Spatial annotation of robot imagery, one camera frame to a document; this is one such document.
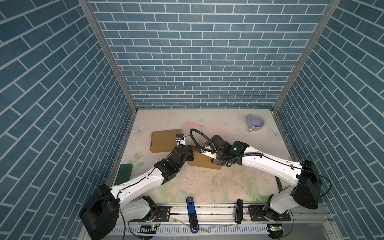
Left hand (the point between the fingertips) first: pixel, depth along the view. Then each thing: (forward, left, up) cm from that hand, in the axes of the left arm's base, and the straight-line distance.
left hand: (192, 148), depth 83 cm
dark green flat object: (-8, +40, -15) cm, 44 cm away
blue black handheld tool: (-31, 0, -11) cm, 33 cm away
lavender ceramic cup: (+27, -47, -10) cm, 55 cm away
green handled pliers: (-18, -48, -10) cm, 52 cm away
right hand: (-2, -12, +1) cm, 12 cm away
